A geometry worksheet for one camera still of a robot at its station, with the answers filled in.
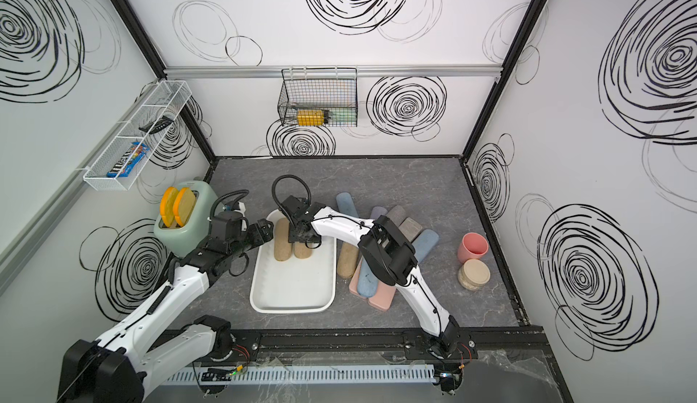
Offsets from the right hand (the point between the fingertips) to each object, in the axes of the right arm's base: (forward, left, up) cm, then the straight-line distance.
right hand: (300, 234), depth 93 cm
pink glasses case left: (-16, -19, 0) cm, 25 cm away
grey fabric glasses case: (+8, -34, +1) cm, 35 cm away
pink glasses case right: (-20, -28, 0) cm, 35 cm away
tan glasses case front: (-6, -1, +1) cm, 6 cm away
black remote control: (+18, +39, +34) cm, 55 cm away
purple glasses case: (+10, -27, 0) cm, 29 cm away
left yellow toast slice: (-2, +36, +20) cm, 41 cm away
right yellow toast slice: (-2, +31, +19) cm, 37 cm away
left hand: (-3, +10, +10) cm, 14 cm away
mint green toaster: (-8, +34, +10) cm, 36 cm away
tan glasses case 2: (-5, +5, 0) cm, 7 cm away
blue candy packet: (+3, +39, +34) cm, 52 cm away
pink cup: (-4, -58, +2) cm, 58 cm away
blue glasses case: (+13, -15, 0) cm, 20 cm away
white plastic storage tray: (-16, -1, -3) cm, 17 cm away
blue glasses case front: (-16, -23, +3) cm, 28 cm away
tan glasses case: (-9, -17, 0) cm, 19 cm away
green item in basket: (+27, -14, +30) cm, 43 cm away
